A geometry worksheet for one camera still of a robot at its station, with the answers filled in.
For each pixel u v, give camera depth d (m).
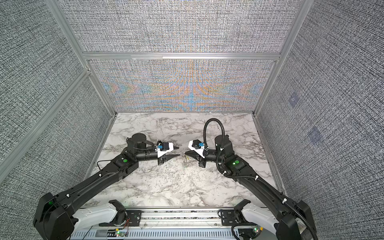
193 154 0.62
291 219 0.39
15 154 0.54
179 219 0.75
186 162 0.93
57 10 0.71
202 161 0.62
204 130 0.57
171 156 0.69
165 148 0.57
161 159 0.63
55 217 0.38
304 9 0.70
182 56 0.88
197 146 0.58
